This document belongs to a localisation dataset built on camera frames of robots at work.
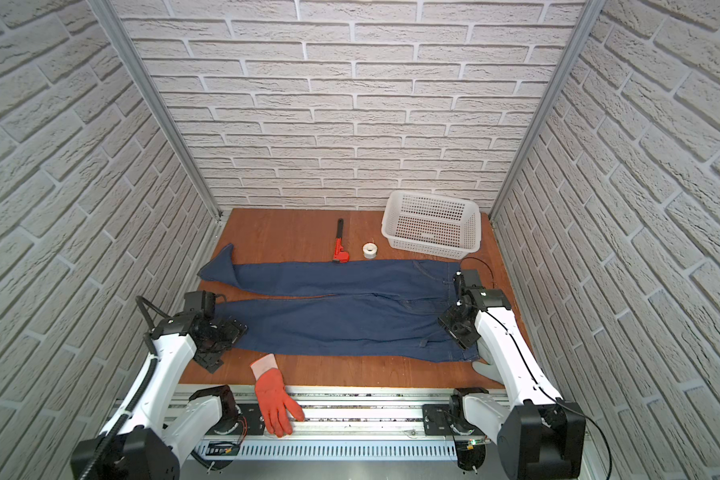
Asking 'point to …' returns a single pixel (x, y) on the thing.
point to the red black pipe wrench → (340, 254)
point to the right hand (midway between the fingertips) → (448, 328)
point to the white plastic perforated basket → (431, 224)
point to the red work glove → (275, 403)
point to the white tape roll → (369, 250)
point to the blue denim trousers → (383, 308)
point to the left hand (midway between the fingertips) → (238, 338)
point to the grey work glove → (489, 369)
